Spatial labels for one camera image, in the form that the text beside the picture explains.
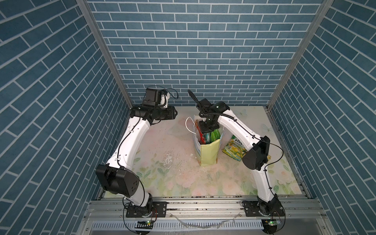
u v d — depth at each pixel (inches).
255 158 20.5
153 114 20.7
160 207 29.1
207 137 31.8
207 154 30.3
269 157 23.1
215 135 32.0
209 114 24.0
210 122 27.6
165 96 24.8
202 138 31.2
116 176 15.9
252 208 29.0
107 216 29.0
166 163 35.6
